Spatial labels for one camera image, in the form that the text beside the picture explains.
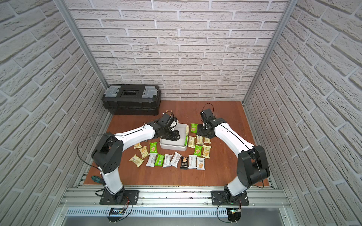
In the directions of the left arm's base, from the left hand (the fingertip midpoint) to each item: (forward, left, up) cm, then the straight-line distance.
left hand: (180, 135), depth 90 cm
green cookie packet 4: (-7, -12, -6) cm, 15 cm away
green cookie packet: (-2, -4, -4) cm, 6 cm away
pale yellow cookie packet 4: (0, -14, -6) cm, 15 cm away
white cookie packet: (-14, +18, -6) cm, 24 cm away
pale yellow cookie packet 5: (0, -18, -6) cm, 19 cm away
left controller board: (-41, +33, -11) cm, 53 cm away
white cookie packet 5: (-16, -13, -7) cm, 22 cm away
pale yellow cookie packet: (-8, +24, -8) cm, 26 cm away
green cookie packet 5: (-15, +13, -7) cm, 21 cm away
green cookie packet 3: (-5, +18, -7) cm, 20 cm away
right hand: (+1, -14, +3) cm, 15 cm away
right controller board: (-42, -28, -8) cm, 51 cm away
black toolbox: (+25, +35, +9) cm, 43 cm away
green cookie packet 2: (+11, -10, -7) cm, 16 cm away
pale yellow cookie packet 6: (-8, -17, -6) cm, 20 cm away
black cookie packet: (-15, -3, -6) cm, 17 cm away
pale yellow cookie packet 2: (-14, +27, -7) cm, 31 cm away
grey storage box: (-3, -1, -6) cm, 7 cm away
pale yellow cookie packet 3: (-1, -8, -7) cm, 10 cm away
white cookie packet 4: (-15, -8, -6) cm, 18 cm away
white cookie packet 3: (-13, +2, -7) cm, 15 cm away
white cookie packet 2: (-14, +8, -6) cm, 17 cm away
